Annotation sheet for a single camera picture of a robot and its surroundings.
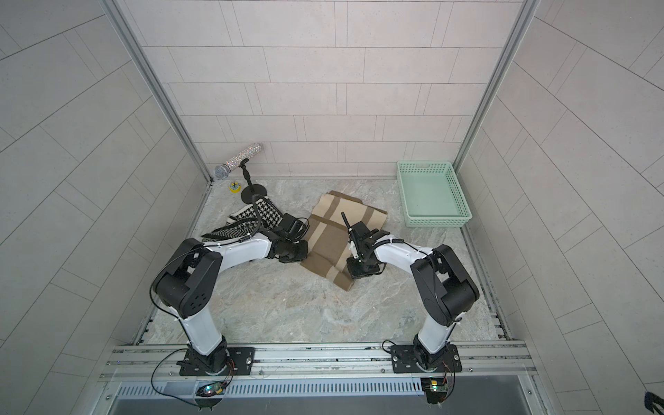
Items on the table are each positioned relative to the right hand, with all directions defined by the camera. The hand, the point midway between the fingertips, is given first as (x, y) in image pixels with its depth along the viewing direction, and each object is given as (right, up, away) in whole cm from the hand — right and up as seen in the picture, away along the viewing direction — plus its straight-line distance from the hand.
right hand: (354, 273), depth 89 cm
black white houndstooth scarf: (-40, +18, +4) cm, 44 cm away
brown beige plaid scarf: (-9, +11, +10) cm, 17 cm away
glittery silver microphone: (-45, +36, -2) cm, 57 cm away
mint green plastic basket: (+33, +28, +18) cm, 47 cm away
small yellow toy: (-52, +31, +22) cm, 64 cm away
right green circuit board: (+21, -24, -22) cm, 39 cm away
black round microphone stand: (-43, +29, +19) cm, 55 cm away
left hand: (-16, +6, +5) cm, 18 cm away
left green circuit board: (-37, -22, -24) cm, 49 cm away
